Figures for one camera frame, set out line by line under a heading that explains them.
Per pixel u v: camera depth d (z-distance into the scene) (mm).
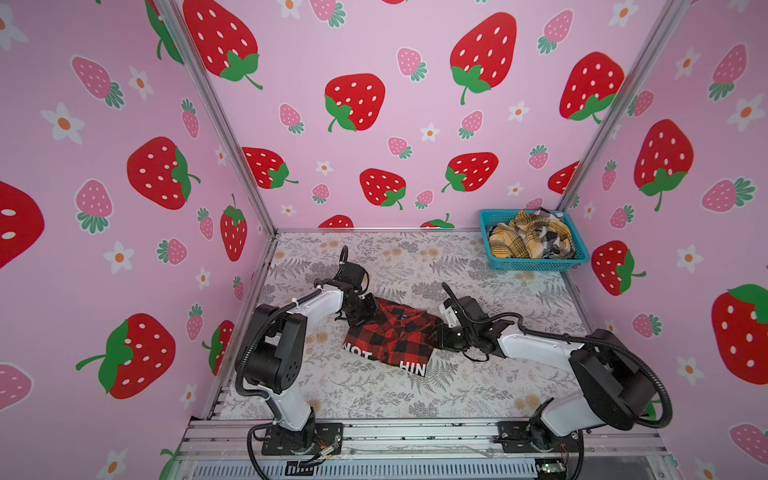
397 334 874
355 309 793
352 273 769
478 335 687
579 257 1035
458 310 705
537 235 1066
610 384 438
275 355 473
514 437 740
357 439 758
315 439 728
